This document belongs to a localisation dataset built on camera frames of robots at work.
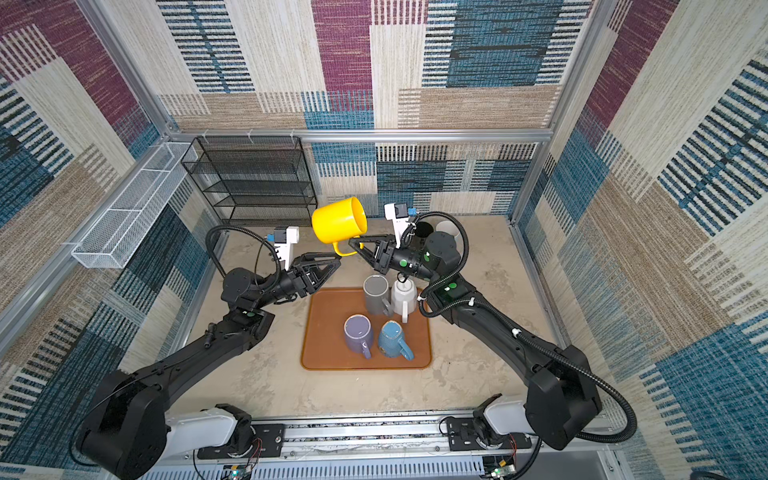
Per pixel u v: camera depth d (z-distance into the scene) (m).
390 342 0.81
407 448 0.73
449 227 1.09
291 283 0.61
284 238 0.61
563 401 0.41
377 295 0.87
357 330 0.83
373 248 0.63
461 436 0.73
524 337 0.46
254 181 1.09
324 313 0.95
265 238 0.62
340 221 0.62
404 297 0.88
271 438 0.74
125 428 0.41
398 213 0.60
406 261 0.61
